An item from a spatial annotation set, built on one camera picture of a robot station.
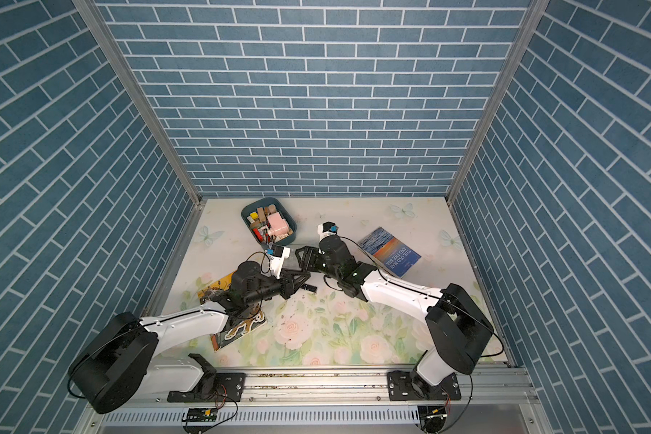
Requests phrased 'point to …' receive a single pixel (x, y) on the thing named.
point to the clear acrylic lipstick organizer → (308, 258)
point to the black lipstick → (309, 287)
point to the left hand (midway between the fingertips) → (314, 279)
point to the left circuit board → (201, 415)
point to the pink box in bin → (278, 225)
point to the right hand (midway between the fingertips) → (302, 254)
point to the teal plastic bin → (255, 215)
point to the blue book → (389, 252)
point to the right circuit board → (432, 418)
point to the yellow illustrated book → (237, 327)
